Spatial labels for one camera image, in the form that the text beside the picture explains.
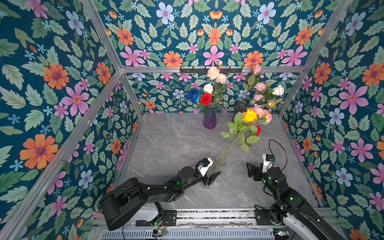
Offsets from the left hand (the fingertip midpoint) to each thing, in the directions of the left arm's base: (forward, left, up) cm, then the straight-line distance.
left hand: (217, 165), depth 75 cm
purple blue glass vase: (+45, -1, -14) cm, 47 cm away
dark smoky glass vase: (+39, -20, +2) cm, 44 cm away
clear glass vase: (-1, 0, 0) cm, 1 cm away
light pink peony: (+39, -29, +17) cm, 51 cm away
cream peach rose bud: (+21, -28, +20) cm, 41 cm away
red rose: (+8, -18, +11) cm, 22 cm away
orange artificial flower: (+13, -11, +17) cm, 24 cm away
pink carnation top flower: (+17, -23, +19) cm, 34 cm away
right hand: (+1, -20, -5) cm, 20 cm away
